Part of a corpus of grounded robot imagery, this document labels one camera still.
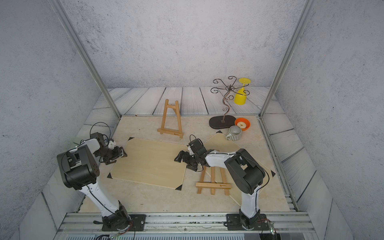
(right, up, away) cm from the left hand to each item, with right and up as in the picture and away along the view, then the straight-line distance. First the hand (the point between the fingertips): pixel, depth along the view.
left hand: (123, 156), depth 96 cm
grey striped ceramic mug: (+74, +14, +11) cm, 76 cm away
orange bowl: (+81, +21, +15) cm, 85 cm away
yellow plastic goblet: (+73, +38, -5) cm, 82 cm away
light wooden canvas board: (+68, -17, -14) cm, 71 cm away
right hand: (+36, -3, -8) cm, 37 cm away
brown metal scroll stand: (+66, +22, +18) cm, 72 cm away
